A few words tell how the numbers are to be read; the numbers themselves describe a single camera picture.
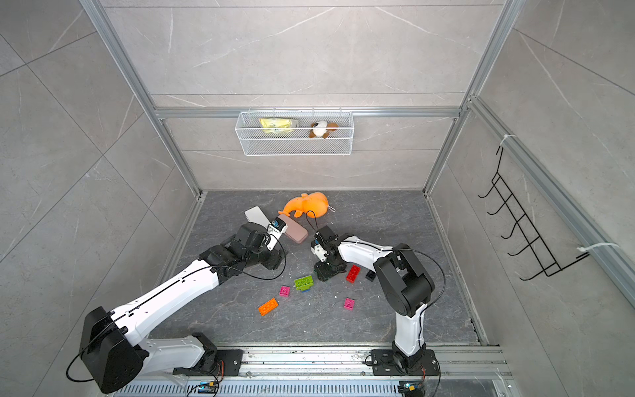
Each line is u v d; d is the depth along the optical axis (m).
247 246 0.59
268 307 0.85
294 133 0.88
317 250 0.87
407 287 0.49
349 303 0.84
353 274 0.92
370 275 0.91
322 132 0.86
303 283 0.86
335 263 0.80
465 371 0.74
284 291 0.87
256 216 1.05
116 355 0.38
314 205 1.06
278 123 0.83
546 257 0.60
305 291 0.88
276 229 0.69
